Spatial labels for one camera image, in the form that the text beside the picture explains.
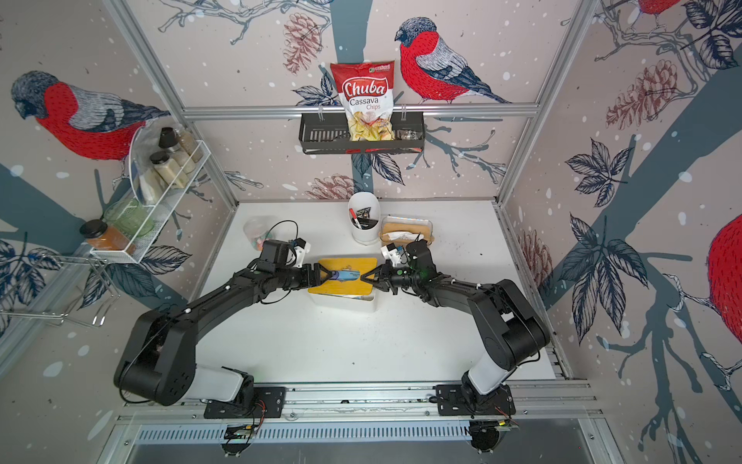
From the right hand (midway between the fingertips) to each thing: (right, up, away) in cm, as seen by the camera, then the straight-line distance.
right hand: (362, 279), depth 82 cm
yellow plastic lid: (-2, -2, 0) cm, 3 cm away
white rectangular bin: (-10, -7, +3) cm, 12 cm away
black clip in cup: (-1, +18, +24) cm, 30 cm away
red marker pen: (-4, +18, +21) cm, 28 cm away
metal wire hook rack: (-60, +4, -26) cm, 66 cm away
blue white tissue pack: (-6, 0, +8) cm, 10 cm away
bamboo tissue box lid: (+21, +15, +18) cm, 31 cm away
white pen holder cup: (-1, +24, +18) cm, 30 cm away
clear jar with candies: (-39, +14, +21) cm, 47 cm away
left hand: (-11, +2, +5) cm, 12 cm away
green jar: (-58, +18, -12) cm, 62 cm away
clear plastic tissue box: (+10, +18, +21) cm, 29 cm away
